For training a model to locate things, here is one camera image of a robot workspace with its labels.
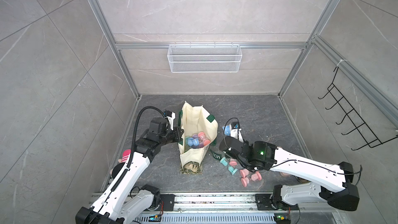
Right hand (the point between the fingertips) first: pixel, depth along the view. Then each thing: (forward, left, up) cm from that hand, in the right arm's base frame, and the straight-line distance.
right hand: (229, 143), depth 71 cm
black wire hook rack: (-5, -54, +12) cm, 55 cm away
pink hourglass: (+13, +13, -14) cm, 23 cm away
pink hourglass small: (-8, -9, -18) cm, 21 cm away
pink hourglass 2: (-10, -15, -19) cm, 26 cm away
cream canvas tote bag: (+22, +17, -11) cm, 30 cm away
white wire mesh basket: (+57, +21, +10) cm, 62 cm away
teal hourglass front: (-7, -3, -18) cm, 20 cm away
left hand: (+8, +21, +1) cm, 23 cm away
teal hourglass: (-3, +1, -16) cm, 16 cm away
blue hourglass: (+7, +16, -12) cm, 22 cm away
